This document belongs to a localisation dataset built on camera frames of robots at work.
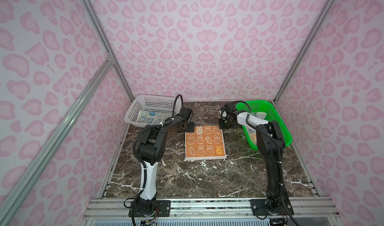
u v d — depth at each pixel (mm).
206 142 959
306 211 725
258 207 734
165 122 652
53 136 559
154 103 1137
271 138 544
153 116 1078
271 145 578
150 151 558
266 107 1056
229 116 822
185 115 836
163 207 735
